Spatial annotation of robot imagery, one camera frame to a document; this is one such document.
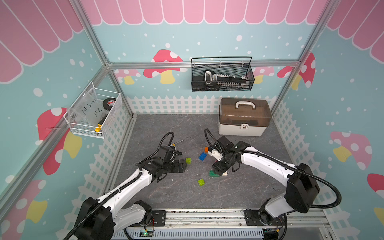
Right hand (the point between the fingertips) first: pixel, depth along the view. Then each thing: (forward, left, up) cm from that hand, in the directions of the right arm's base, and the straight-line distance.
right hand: (219, 167), depth 83 cm
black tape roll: (+26, +59, +26) cm, 70 cm away
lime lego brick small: (+8, +18, -7) cm, 21 cm away
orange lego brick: (+5, +7, +10) cm, 14 cm away
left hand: (0, +22, 0) cm, 22 cm away
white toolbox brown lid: (+26, -17, +13) cm, 33 cm away
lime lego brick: (-6, +10, -7) cm, 14 cm away
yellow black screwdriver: (+21, +28, -7) cm, 35 cm away
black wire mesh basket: (+55, +11, +28) cm, 63 cm away
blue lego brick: (+10, +9, -6) cm, 15 cm away
